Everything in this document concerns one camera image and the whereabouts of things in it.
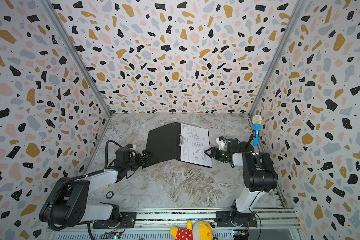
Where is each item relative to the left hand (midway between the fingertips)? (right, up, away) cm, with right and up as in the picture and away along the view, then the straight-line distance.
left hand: (148, 155), depth 90 cm
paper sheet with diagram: (+29, +7, +10) cm, 31 cm away
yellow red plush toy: (+29, -28, -24) cm, 48 cm away
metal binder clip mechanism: (+19, +9, +5) cm, 22 cm away
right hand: (+36, +1, +6) cm, 36 cm away
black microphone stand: (+62, +4, +9) cm, 63 cm away
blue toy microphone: (+62, +20, -6) cm, 66 cm away
